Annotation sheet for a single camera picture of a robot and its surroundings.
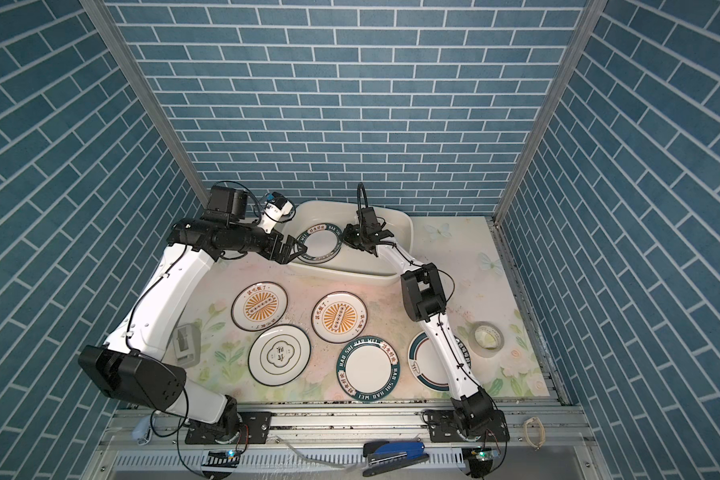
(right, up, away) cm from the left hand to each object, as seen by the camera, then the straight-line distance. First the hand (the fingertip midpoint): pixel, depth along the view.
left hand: (293, 241), depth 75 cm
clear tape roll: (+54, -30, +15) cm, 64 cm away
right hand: (+6, +3, +34) cm, 34 cm away
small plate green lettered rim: (+2, 0, +34) cm, 34 cm away
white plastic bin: (+13, -7, +33) cm, 36 cm away
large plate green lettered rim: (+19, -36, +8) cm, 41 cm away
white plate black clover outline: (-7, -33, +10) cm, 35 cm away
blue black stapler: (+23, -50, -7) cm, 55 cm away
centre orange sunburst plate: (+9, -24, +19) cm, 32 cm away
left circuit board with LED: (-15, -53, -3) cm, 55 cm away
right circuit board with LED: (+46, -54, -3) cm, 71 cm away
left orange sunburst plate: (-17, -21, +21) cm, 34 cm away
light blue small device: (-35, -46, -4) cm, 58 cm away
